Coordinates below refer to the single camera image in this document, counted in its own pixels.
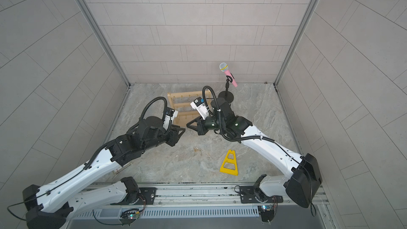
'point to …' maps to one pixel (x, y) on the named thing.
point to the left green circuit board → (128, 217)
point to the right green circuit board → (267, 213)
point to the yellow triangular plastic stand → (228, 170)
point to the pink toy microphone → (223, 67)
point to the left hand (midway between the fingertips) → (186, 129)
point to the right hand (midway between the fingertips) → (189, 127)
